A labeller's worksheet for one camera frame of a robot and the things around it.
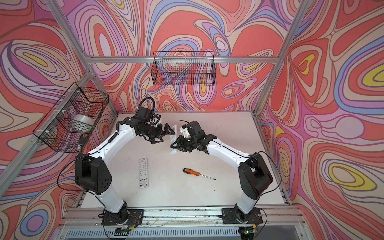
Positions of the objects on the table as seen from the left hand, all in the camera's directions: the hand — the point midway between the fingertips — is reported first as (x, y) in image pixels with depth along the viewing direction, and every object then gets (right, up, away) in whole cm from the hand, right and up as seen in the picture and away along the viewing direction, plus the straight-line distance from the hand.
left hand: (170, 134), depth 83 cm
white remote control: (+2, -9, -5) cm, 10 cm away
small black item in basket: (-42, -2, -10) cm, 43 cm away
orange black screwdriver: (+11, -22, +4) cm, 25 cm away
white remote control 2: (-16, -23, +3) cm, 28 cm away
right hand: (+2, -8, -3) cm, 9 cm away
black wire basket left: (-47, +5, -12) cm, 49 cm away
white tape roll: (-42, +8, -10) cm, 44 cm away
